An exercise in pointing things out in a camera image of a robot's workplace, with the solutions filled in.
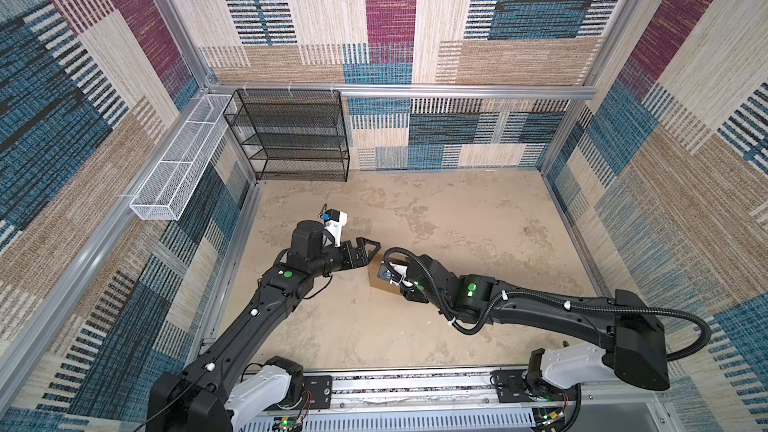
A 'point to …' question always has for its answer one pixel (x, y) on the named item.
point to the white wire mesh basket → (162, 195)
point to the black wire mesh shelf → (291, 133)
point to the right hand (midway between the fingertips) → (411, 267)
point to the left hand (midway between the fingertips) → (370, 244)
